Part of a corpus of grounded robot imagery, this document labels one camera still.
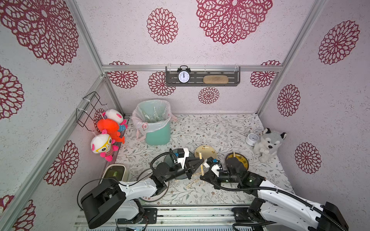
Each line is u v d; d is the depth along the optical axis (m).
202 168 0.69
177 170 0.65
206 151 1.01
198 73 0.96
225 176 0.64
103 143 0.80
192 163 0.64
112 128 0.89
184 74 0.90
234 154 0.95
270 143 0.83
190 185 0.84
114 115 0.94
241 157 0.95
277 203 0.50
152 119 1.00
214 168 0.65
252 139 1.01
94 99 0.83
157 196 0.63
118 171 0.84
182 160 0.62
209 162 0.64
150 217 0.73
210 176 0.67
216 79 0.90
